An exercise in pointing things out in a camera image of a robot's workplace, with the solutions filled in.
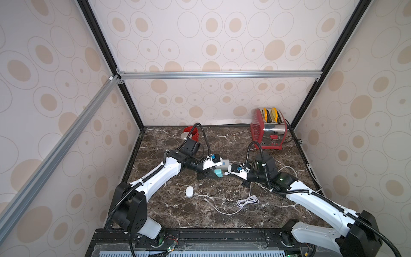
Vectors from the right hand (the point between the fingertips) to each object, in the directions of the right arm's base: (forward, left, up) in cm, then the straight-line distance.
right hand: (235, 169), depth 77 cm
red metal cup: (+28, +23, -7) cm, 37 cm away
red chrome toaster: (+30, -22, -1) cm, 37 cm away
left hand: (-2, +7, 0) cm, 8 cm away
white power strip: (-4, +5, +9) cm, 12 cm away
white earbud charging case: (-5, +24, -16) cm, 29 cm away
